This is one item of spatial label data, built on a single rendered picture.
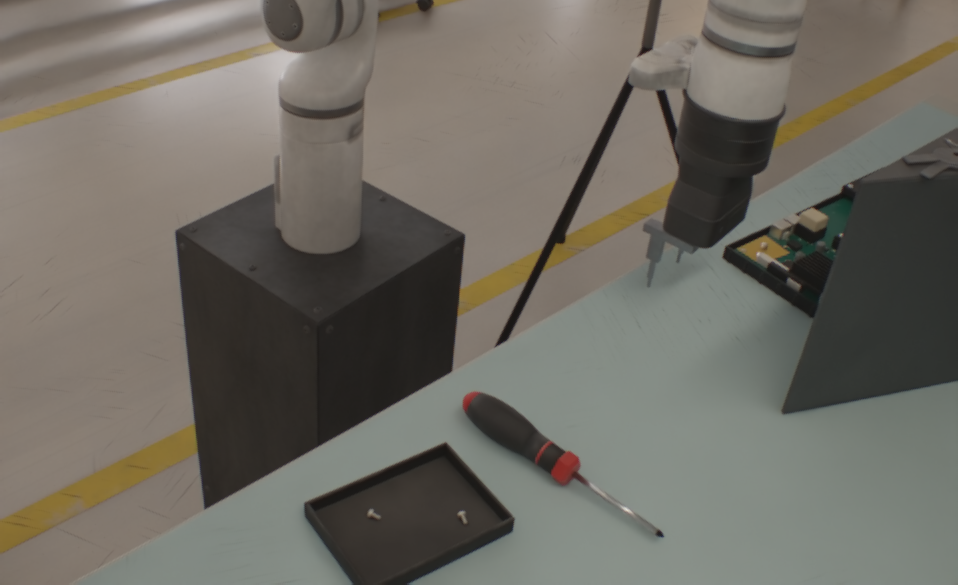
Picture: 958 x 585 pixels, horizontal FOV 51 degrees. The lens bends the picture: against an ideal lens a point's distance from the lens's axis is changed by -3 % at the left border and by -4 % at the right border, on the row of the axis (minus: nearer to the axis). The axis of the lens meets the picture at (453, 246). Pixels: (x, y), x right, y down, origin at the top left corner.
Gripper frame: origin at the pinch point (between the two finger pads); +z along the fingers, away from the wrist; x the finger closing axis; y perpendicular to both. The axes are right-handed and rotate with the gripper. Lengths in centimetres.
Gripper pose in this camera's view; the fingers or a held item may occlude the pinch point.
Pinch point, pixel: (663, 273)
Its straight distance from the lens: 90.8
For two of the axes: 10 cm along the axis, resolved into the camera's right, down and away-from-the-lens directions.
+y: 7.6, 4.1, -5.0
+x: 6.4, -3.9, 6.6
